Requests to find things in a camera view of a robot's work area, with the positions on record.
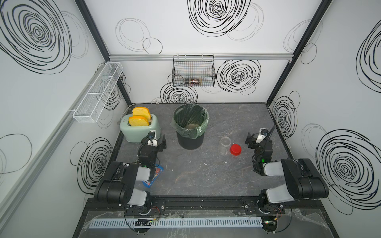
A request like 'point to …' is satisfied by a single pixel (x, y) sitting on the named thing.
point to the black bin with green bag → (189, 121)
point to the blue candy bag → (158, 170)
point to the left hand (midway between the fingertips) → (155, 135)
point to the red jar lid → (235, 149)
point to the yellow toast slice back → (142, 111)
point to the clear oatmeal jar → (224, 147)
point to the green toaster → (136, 133)
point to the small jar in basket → (195, 81)
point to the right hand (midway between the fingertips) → (258, 135)
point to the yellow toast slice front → (138, 120)
